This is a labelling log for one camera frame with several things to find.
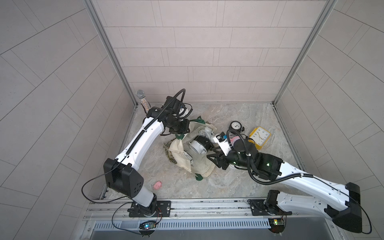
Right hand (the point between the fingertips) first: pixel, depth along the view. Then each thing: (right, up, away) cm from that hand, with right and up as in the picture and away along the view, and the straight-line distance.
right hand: (211, 154), depth 67 cm
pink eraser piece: (-27, -19, +10) cm, 34 cm away
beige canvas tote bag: (-6, -11, +18) cm, 22 cm away
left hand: (-9, +11, +10) cm, 17 cm away
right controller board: (+31, -33, +1) cm, 45 cm away
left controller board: (-28, -31, -2) cm, 42 cm away
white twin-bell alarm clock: (-1, +8, +18) cm, 20 cm away
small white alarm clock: (-6, -1, +18) cm, 19 cm away
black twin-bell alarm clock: (+20, +11, +32) cm, 39 cm away
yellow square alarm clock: (+33, +4, +28) cm, 44 cm away
